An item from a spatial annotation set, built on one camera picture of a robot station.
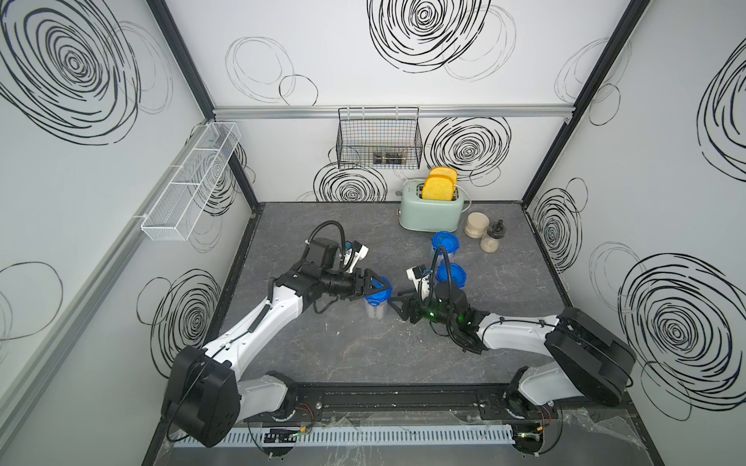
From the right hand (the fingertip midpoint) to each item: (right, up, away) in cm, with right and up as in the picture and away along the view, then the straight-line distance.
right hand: (394, 298), depth 82 cm
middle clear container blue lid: (+19, +7, +2) cm, 20 cm away
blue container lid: (-4, +1, -3) cm, 5 cm away
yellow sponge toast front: (+16, +34, +17) cm, 41 cm away
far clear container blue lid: (+17, +17, +10) cm, 25 cm away
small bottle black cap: (+36, +15, +23) cm, 45 cm away
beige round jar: (+32, +21, +23) cm, 45 cm away
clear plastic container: (-5, -5, +5) cm, 9 cm away
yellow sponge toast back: (+19, +40, +18) cm, 47 cm away
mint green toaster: (+14, +25, +24) cm, 37 cm away
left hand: (-4, +4, -8) cm, 10 cm away
